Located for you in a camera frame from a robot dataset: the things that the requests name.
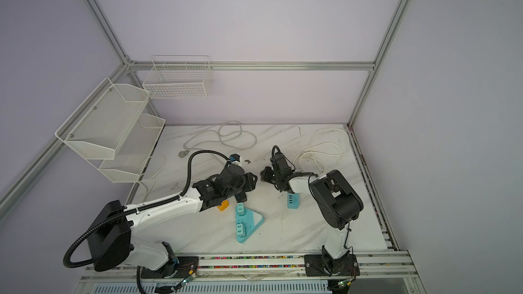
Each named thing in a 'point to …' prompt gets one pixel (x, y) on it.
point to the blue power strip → (293, 201)
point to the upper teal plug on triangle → (240, 209)
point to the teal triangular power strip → (251, 219)
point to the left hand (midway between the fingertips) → (253, 179)
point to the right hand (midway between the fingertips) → (260, 173)
